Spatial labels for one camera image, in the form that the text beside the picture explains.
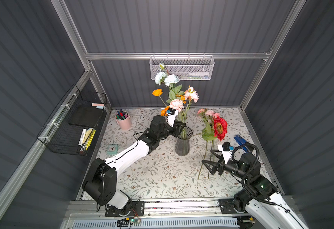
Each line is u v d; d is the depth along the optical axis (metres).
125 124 1.03
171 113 0.68
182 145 0.95
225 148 0.60
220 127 0.61
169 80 0.71
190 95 0.69
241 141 0.97
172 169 0.87
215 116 1.02
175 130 0.70
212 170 0.62
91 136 0.71
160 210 0.74
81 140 0.68
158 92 0.77
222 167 0.60
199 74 0.90
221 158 0.62
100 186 0.43
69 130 0.72
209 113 1.04
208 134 0.68
